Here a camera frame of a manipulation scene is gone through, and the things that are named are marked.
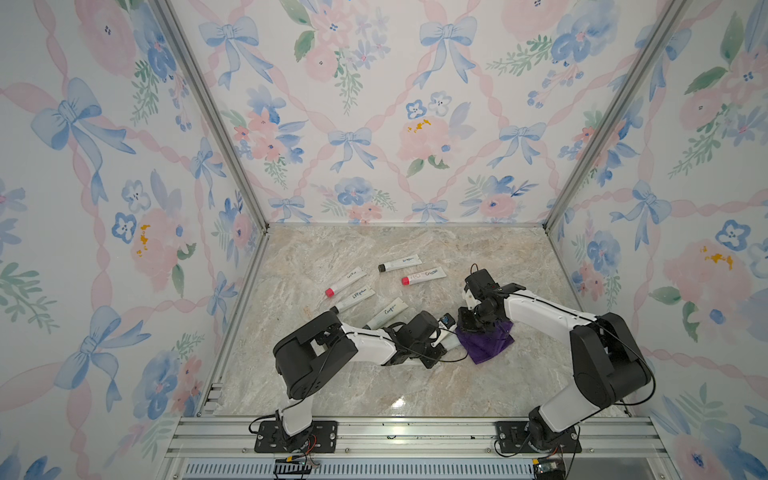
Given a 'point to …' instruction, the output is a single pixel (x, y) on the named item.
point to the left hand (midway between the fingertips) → (445, 346)
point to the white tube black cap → (400, 263)
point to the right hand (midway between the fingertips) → (464, 327)
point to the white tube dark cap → (334, 309)
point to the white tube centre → (393, 310)
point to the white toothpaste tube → (448, 339)
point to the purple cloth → (484, 344)
